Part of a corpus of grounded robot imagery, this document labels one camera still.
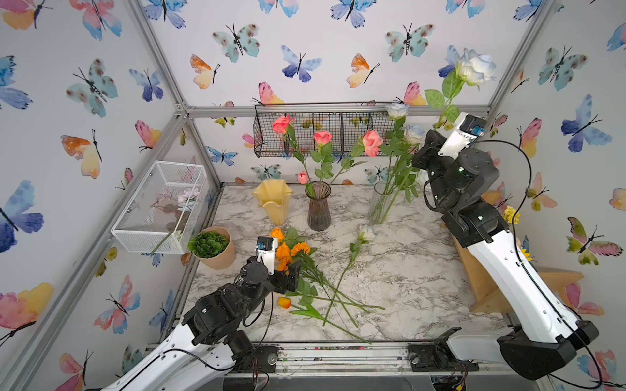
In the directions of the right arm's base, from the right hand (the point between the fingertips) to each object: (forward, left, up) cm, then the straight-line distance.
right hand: (436, 126), depth 57 cm
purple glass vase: (+9, +29, -46) cm, 55 cm away
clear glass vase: (+11, +4, -38) cm, 40 cm away
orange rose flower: (+1, +45, -50) cm, 67 cm away
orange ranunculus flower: (-10, +41, -50) cm, 65 cm away
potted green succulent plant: (-11, +64, -43) cm, 78 cm away
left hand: (-20, +35, -30) cm, 51 cm away
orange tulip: (-26, +38, -52) cm, 69 cm away
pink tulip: (+6, +33, -24) cm, 42 cm away
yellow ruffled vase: (+10, +46, -38) cm, 60 cm away
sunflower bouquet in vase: (-9, -40, -39) cm, 56 cm away
